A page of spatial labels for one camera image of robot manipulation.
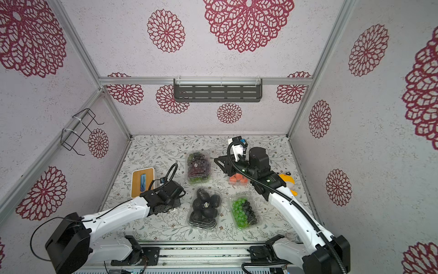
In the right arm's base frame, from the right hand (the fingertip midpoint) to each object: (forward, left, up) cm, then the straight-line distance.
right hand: (216, 158), depth 69 cm
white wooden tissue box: (+4, +43, -26) cm, 50 cm away
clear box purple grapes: (+12, +12, -23) cm, 29 cm away
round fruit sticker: (-11, +5, -23) cm, 26 cm away
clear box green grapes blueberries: (-12, -13, -27) cm, 32 cm away
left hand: (-7, +22, -27) cm, 35 cm away
